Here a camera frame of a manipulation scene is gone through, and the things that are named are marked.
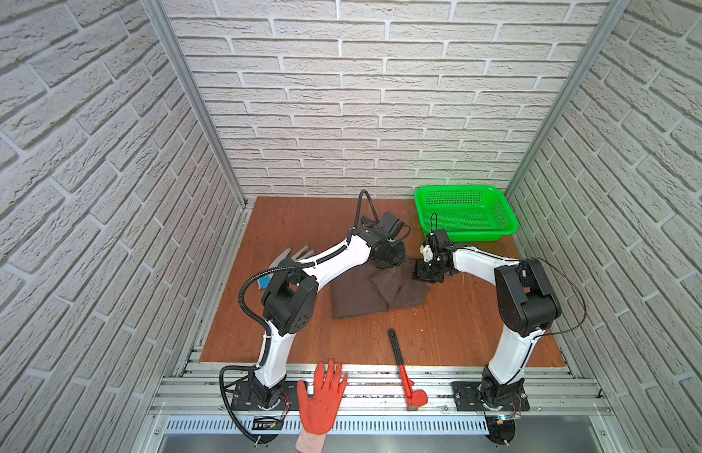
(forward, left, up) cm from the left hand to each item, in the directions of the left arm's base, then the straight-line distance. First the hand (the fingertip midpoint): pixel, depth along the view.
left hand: (413, 258), depth 88 cm
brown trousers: (-9, +14, -5) cm, 17 cm away
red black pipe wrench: (-37, +2, -11) cm, 39 cm away
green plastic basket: (+31, -32, -12) cm, 46 cm away
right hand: (0, -5, -12) cm, 13 cm away
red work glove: (-40, +27, -11) cm, 49 cm away
